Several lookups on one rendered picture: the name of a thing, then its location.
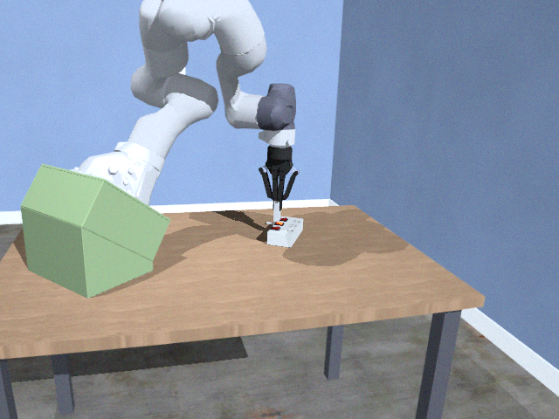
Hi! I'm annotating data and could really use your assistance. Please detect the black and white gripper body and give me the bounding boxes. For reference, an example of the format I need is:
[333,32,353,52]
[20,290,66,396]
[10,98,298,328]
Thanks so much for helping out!
[266,146,293,176]

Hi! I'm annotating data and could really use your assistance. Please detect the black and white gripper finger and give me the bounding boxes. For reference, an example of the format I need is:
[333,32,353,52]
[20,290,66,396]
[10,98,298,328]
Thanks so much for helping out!
[259,165,279,222]
[276,166,300,222]

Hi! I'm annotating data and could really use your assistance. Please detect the white power strip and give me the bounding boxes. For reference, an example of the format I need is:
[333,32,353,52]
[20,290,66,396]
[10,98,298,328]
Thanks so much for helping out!
[266,216,303,248]

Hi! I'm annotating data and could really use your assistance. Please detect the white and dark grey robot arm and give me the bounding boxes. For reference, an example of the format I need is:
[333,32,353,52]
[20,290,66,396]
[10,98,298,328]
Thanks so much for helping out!
[70,0,296,206]

